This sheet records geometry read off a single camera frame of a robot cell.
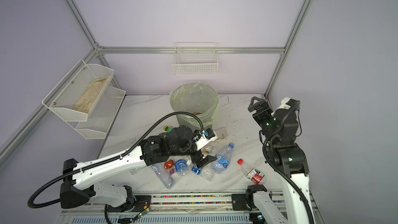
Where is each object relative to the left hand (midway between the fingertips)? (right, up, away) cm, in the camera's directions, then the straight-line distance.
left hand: (210, 148), depth 64 cm
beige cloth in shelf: (-62, +21, +13) cm, 67 cm away
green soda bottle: (-26, +3, +36) cm, 45 cm away
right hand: (+18, +19, -3) cm, 27 cm away
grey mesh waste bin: (-14, +10, +12) cm, 21 cm away
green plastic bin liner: (-6, +23, +27) cm, 36 cm away
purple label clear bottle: (-24, -18, +14) cm, 33 cm away
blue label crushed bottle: (-2, -18, +18) cm, 25 cm away
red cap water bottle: (+23, -17, +14) cm, 32 cm away
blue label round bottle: (-14, -13, +16) cm, 25 cm away
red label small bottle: (-21, -13, +18) cm, 31 cm away
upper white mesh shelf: (-68, +22, +12) cm, 73 cm away
